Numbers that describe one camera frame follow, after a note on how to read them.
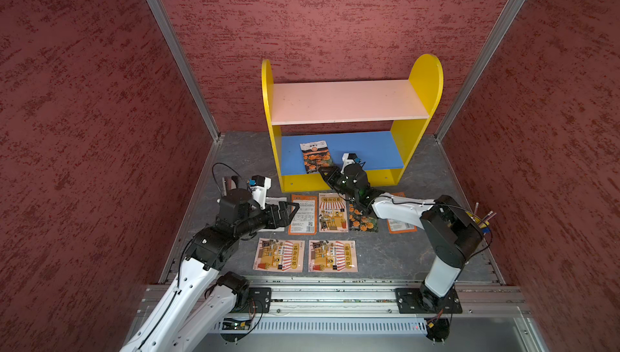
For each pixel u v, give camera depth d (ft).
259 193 2.07
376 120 2.37
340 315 2.39
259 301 2.45
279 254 2.73
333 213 3.10
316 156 3.10
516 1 2.49
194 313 1.78
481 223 2.61
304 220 3.02
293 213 2.15
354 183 2.23
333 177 2.57
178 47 2.87
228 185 3.30
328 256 2.73
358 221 3.01
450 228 1.68
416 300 2.40
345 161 2.72
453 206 1.63
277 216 2.00
